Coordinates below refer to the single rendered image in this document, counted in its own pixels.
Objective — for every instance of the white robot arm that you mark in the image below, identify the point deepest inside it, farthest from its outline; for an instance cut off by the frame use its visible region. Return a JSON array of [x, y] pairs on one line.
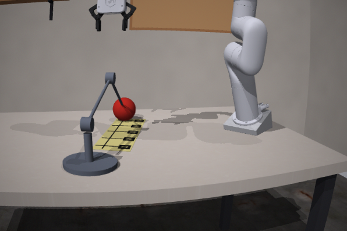
[[247, 59]]

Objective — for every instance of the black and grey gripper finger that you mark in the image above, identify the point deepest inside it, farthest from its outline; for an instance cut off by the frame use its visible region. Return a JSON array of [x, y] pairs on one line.
[[97, 17], [127, 16]]

